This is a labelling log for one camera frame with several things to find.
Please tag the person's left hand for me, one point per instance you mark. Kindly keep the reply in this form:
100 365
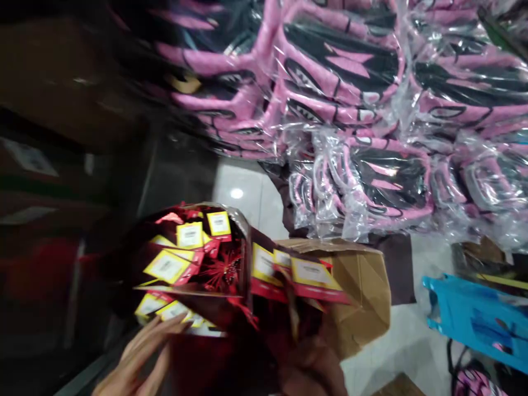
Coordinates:
142 354

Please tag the person's right hand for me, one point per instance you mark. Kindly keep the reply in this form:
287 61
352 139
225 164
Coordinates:
315 367

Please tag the person's left fingers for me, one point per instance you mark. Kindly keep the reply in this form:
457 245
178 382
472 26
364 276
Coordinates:
159 336

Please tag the bunch of red yellow tags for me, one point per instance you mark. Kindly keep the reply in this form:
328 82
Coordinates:
309 278

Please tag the pile of red yellow labels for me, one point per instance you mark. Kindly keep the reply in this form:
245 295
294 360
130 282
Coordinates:
177 260

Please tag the dark brown cardboard box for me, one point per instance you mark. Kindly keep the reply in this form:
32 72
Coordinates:
243 313

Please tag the light brown cardboard box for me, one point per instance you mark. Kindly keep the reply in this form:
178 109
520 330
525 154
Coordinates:
363 297

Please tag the flat cardboard piece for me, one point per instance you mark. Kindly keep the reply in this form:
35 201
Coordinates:
400 387

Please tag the stack of dark cartons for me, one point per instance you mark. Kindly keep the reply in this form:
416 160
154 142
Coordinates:
57 103

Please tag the pile of pink black bags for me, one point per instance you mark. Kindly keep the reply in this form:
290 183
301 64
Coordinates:
350 103

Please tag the single pink black backpack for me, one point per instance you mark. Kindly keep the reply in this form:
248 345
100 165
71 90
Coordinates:
474 381

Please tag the blue plastic bag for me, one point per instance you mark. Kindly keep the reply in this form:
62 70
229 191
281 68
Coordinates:
478 313

